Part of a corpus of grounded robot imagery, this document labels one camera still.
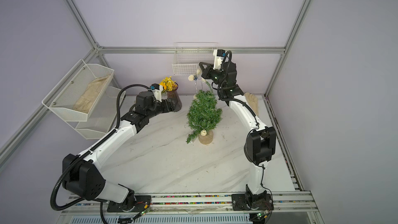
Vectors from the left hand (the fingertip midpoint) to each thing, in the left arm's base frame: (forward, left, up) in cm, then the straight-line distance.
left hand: (173, 102), depth 81 cm
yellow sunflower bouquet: (+17, +6, -2) cm, 18 cm away
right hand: (+12, -15, +15) cm, 24 cm away
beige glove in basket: (-4, +43, +4) cm, 43 cm away
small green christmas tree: (-10, -17, +2) cm, 20 cm away
